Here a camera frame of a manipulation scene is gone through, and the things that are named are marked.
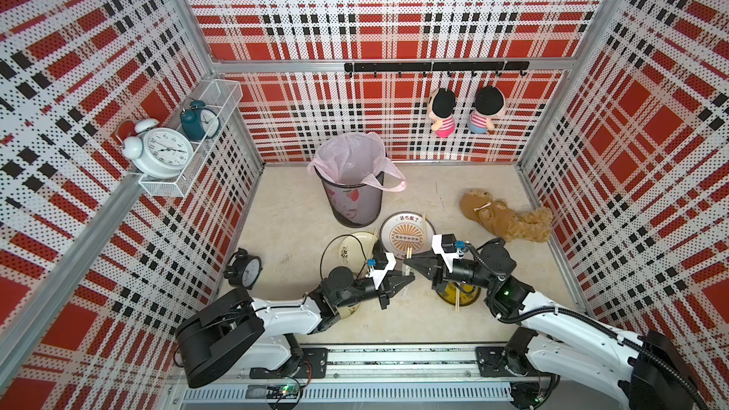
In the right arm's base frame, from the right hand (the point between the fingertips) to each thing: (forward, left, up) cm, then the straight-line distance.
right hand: (410, 257), depth 67 cm
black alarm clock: (+3, +48, -15) cm, 50 cm away
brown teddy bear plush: (+17, -41, -15) cm, 47 cm away
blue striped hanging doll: (+52, -29, +8) cm, 60 cm away
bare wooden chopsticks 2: (-1, +1, +4) cm, 4 cm away
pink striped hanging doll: (+51, -13, +6) cm, 53 cm away
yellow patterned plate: (-1, -13, -24) cm, 28 cm away
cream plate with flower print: (+15, +16, -25) cm, 33 cm away
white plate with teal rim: (+22, -2, -25) cm, 33 cm away
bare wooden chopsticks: (+24, -8, -24) cm, 35 cm away
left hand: (-1, -2, -8) cm, 8 cm away
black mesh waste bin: (+23, +16, -11) cm, 30 cm away
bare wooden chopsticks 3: (-3, -15, -23) cm, 28 cm away
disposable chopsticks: (-2, +1, -2) cm, 3 cm away
